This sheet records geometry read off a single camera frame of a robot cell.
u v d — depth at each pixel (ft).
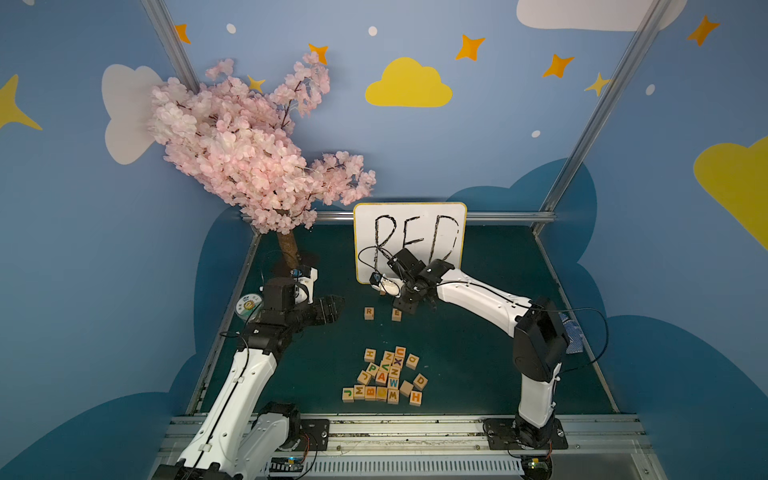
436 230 3.01
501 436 2.44
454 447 2.40
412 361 2.76
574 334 3.01
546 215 3.78
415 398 2.56
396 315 3.06
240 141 1.86
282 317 1.91
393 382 2.64
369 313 3.11
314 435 2.45
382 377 2.68
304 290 2.05
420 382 2.64
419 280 2.13
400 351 2.83
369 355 2.81
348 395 2.56
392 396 2.57
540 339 1.59
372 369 2.70
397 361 2.76
